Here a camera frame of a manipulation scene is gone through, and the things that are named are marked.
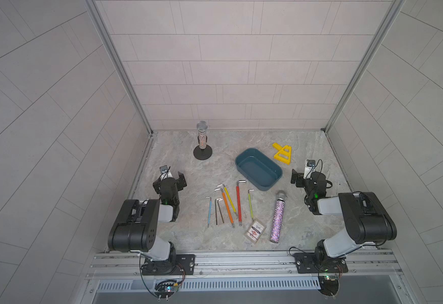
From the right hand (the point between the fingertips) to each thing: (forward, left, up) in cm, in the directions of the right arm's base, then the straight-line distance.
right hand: (301, 167), depth 95 cm
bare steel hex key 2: (-18, +42, -3) cm, 46 cm away
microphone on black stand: (+15, +51, 0) cm, 53 cm away
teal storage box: (+5, +21, -6) cm, 22 cm away
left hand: (+1, +65, +2) cm, 65 cm away
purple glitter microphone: (-20, +15, -2) cm, 25 cm away
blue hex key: (-18, +47, -4) cm, 50 cm away
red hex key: (-14, +33, -3) cm, 36 cm away
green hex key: (-15, +28, -3) cm, 32 cm away
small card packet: (-28, +28, -3) cm, 40 cm away
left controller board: (-45, +61, -1) cm, 76 cm away
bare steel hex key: (-18, +44, -3) cm, 48 cm away
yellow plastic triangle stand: (+12, +5, -3) cm, 14 cm away
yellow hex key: (-12, +38, -3) cm, 40 cm away
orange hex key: (-14, +39, -4) cm, 42 cm away
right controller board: (-47, +3, -6) cm, 48 cm away
